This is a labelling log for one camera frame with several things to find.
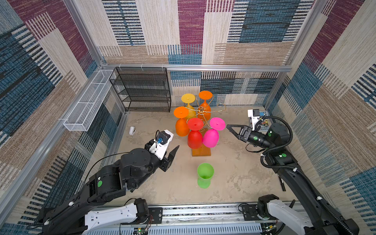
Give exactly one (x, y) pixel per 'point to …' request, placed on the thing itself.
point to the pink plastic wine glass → (211, 136)
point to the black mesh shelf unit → (143, 89)
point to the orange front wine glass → (181, 126)
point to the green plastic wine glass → (205, 172)
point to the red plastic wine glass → (195, 137)
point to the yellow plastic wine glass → (189, 98)
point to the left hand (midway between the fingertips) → (172, 143)
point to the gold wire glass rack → (205, 151)
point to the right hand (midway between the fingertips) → (229, 129)
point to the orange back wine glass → (204, 109)
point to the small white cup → (132, 130)
